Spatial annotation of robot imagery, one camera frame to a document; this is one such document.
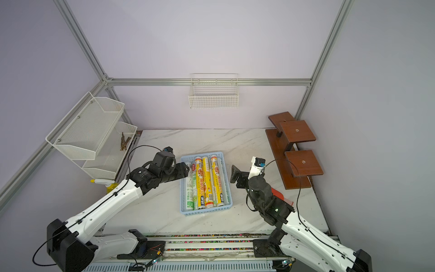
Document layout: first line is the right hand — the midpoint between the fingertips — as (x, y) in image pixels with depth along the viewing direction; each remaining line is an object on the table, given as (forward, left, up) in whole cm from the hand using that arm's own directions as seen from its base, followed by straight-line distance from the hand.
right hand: (242, 169), depth 75 cm
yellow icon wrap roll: (+1, +21, -14) cm, 25 cm away
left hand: (+2, +27, -4) cm, 28 cm away
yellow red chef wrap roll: (-7, +16, -15) cm, 23 cm away
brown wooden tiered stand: (+4, -26, -6) cm, 27 cm away
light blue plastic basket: (-7, +26, -18) cm, 33 cm away
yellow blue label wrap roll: (-7, +11, -15) cm, 20 cm away
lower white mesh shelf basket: (+16, +72, -9) cm, 74 cm away
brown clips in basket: (+24, +66, -7) cm, 70 cm away
